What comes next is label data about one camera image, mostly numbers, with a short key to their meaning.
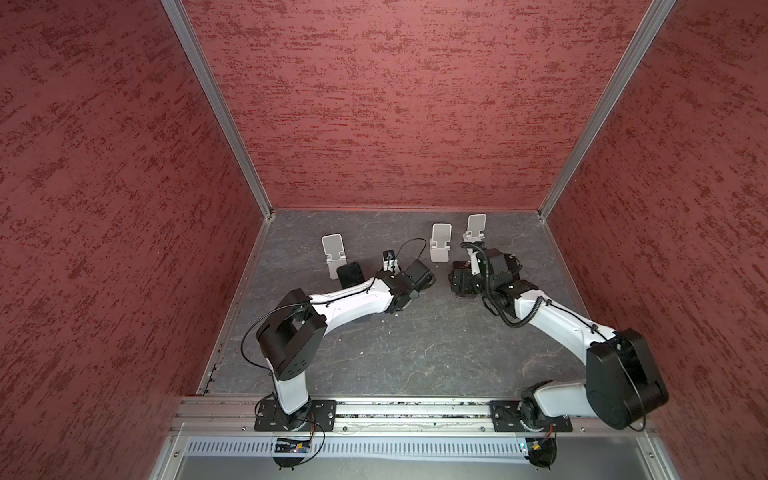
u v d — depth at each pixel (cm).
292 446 72
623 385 42
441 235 103
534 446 71
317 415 75
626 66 80
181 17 71
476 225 107
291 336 46
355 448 77
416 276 68
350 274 85
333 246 98
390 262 78
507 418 74
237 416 76
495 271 67
